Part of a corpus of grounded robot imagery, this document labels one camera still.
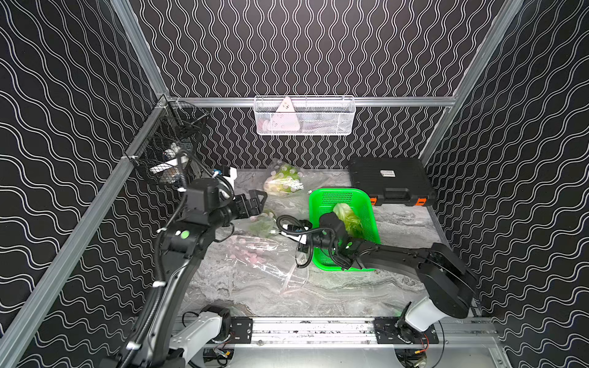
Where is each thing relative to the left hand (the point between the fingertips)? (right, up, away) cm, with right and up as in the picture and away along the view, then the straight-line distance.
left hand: (253, 191), depth 65 cm
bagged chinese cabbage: (+6, +6, +41) cm, 42 cm away
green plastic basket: (+41, -5, +34) cm, 53 cm away
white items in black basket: (-33, +7, +18) cm, 39 cm away
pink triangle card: (+8, +29, +24) cm, 39 cm away
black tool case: (+59, +5, +44) cm, 74 cm away
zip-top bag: (+1, -26, +16) cm, 31 cm away
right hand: (+8, -12, +12) cm, 19 cm away
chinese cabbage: (+33, -9, +28) cm, 44 cm away
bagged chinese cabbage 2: (0, -11, +15) cm, 18 cm away
